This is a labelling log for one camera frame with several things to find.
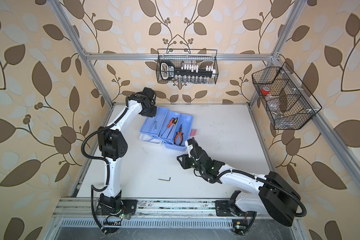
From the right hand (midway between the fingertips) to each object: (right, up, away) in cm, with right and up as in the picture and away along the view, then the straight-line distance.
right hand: (179, 159), depth 80 cm
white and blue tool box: (-19, +12, +9) cm, 24 cm away
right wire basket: (+56, +30, -5) cm, 64 cm away
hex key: (-8, -13, +4) cm, 16 cm away
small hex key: (-16, +18, +14) cm, 27 cm away
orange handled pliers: (-2, +11, +21) cm, 24 cm away
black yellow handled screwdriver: (-4, +18, +18) cm, 26 cm away
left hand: (-18, +27, +15) cm, 35 cm away
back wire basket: (+14, +57, +15) cm, 60 cm away
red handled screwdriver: (-7, +19, +18) cm, 27 cm away
